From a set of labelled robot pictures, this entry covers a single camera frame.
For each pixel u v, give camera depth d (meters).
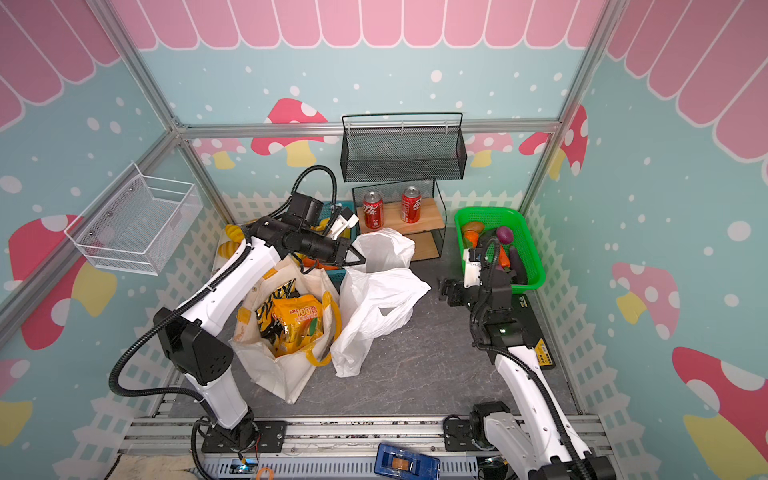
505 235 1.12
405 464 0.66
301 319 0.79
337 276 0.91
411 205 0.92
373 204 0.89
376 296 0.62
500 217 1.15
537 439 0.42
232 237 1.15
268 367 0.75
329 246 0.68
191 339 0.44
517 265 1.05
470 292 0.67
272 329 0.83
